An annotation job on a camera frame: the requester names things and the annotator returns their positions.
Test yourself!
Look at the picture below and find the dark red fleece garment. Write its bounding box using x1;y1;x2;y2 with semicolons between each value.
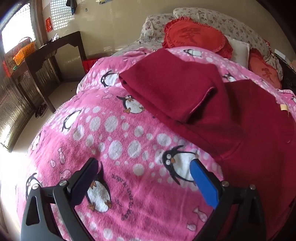
118;49;296;241

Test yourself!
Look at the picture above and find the long floral pillow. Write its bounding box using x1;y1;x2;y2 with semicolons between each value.
173;7;284;79

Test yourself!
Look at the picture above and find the small red heart cushion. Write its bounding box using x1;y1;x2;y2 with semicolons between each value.
248;48;282;90

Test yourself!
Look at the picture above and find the dark wooden table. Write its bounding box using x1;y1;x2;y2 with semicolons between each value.
11;31;87;114

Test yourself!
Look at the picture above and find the white pillow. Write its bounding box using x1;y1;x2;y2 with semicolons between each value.
224;35;250;64

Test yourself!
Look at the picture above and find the pair of dark shoes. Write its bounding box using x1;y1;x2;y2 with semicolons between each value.
35;104;48;118

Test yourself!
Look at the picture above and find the red ruffled cloth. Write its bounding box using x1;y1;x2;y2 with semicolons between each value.
264;39;277;58

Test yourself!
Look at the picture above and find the dark hanging cloth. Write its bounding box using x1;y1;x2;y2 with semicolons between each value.
65;0;77;15

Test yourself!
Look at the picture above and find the white flat box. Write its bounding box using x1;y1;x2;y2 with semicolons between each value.
275;49;296;63

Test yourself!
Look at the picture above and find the orange plastic basket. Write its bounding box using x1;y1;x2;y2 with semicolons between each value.
13;37;37;66

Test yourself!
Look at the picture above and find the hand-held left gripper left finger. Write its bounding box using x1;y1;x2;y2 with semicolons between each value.
21;158;99;241

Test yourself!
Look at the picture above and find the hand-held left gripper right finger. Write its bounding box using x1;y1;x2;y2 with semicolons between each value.
190;158;266;241

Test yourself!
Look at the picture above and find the dark wooden lattice screen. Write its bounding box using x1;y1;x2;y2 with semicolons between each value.
0;53;60;152

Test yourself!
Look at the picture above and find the small floral pillow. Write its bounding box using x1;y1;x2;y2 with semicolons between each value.
139;14;176;45

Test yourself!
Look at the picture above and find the red gift bag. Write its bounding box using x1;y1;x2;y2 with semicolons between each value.
82;58;99;73

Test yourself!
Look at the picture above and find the large red heart cushion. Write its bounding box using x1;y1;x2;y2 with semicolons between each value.
162;17;233;59

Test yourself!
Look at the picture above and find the pink penguin print blanket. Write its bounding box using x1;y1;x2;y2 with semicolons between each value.
14;45;296;241

